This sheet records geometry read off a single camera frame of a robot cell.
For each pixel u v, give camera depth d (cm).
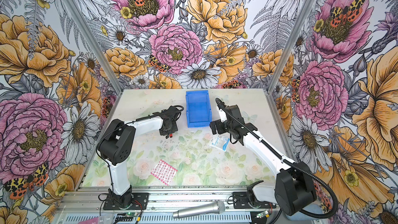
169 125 76
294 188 41
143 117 63
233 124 64
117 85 120
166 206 73
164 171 83
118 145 51
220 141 94
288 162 43
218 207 69
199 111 108
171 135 93
